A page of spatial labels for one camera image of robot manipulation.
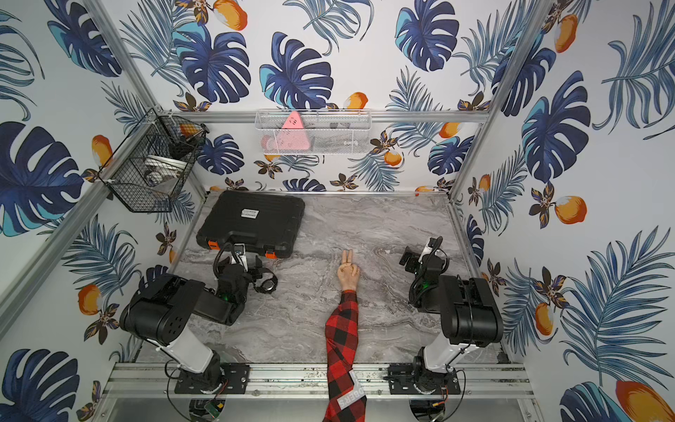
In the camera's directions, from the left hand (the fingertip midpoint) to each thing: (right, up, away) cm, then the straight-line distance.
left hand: (240, 254), depth 93 cm
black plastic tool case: (+6, +11, +9) cm, 15 cm away
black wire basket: (-21, +29, -14) cm, 39 cm away
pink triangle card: (+18, +41, -2) cm, 45 cm away
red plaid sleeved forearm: (+36, -36, -22) cm, 56 cm away
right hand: (+65, +1, +2) cm, 65 cm away
